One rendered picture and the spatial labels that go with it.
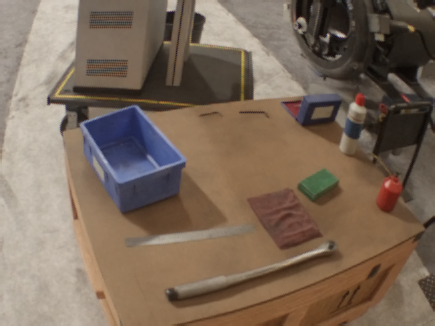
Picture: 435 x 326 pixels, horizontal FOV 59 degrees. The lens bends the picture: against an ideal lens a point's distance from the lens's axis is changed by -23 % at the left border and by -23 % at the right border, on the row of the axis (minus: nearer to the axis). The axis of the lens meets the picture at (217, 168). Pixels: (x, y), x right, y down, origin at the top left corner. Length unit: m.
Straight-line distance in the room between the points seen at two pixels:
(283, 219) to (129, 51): 0.99
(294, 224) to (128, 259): 0.44
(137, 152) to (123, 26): 0.65
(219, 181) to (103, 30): 0.87
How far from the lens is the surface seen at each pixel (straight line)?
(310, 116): 1.65
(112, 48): 1.93
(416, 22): 2.83
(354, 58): 2.39
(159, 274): 1.11
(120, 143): 1.47
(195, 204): 1.29
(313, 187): 1.38
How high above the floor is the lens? 1.35
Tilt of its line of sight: 39 degrees down
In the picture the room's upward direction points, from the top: 9 degrees clockwise
